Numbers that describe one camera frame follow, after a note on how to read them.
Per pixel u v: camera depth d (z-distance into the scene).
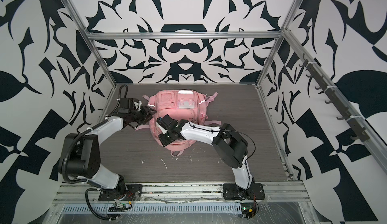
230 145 0.52
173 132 0.66
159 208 0.71
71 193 0.76
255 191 0.71
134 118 0.77
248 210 0.71
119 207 0.69
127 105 0.73
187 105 0.98
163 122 0.69
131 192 0.73
